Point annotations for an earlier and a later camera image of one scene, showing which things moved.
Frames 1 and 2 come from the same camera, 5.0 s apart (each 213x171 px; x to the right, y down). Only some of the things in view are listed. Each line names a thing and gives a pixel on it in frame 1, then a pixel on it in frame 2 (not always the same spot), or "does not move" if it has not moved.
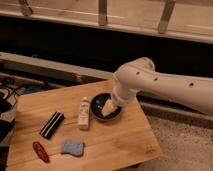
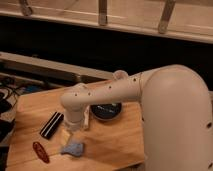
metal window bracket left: (26, 10) does not move
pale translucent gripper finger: (109, 107) to (65, 135)
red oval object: (40, 152) does not move
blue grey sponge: (73, 147) does not move
